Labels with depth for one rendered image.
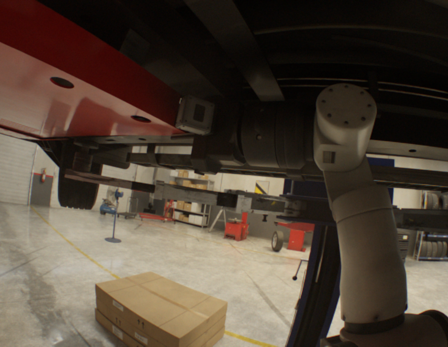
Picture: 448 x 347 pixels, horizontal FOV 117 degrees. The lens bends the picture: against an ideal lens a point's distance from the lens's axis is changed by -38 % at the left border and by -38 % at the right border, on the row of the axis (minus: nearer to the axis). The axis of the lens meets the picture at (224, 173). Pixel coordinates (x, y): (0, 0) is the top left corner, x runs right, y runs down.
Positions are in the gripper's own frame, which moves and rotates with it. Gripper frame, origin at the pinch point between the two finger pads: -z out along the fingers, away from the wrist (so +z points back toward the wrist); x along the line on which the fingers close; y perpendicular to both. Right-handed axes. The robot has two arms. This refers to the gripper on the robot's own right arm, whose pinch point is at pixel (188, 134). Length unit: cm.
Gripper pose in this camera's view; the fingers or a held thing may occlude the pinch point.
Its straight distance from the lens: 35.6
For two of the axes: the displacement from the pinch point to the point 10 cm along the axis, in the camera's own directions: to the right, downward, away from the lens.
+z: 8.8, 0.8, -4.6
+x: -1.4, 9.8, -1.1
